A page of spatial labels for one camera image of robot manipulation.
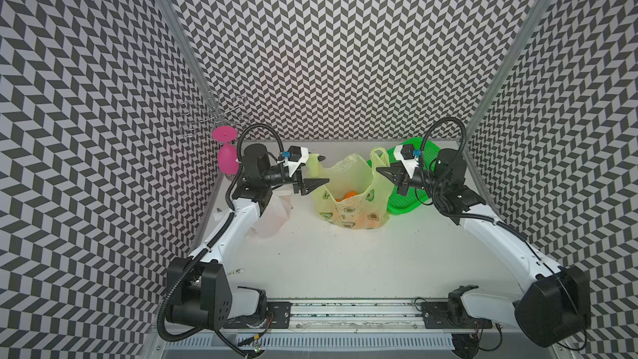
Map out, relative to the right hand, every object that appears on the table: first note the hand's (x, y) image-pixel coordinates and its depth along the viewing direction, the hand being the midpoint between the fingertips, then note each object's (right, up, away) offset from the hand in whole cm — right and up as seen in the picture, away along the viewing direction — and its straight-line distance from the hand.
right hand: (379, 170), depth 72 cm
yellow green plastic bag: (-7, -7, -2) cm, 10 cm away
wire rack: (-68, +22, +30) cm, 78 cm away
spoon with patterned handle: (-45, -34, +8) cm, 57 cm away
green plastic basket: (+10, -13, +16) cm, 22 cm away
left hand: (-16, +1, -2) cm, 16 cm away
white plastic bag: (-33, -15, +12) cm, 38 cm away
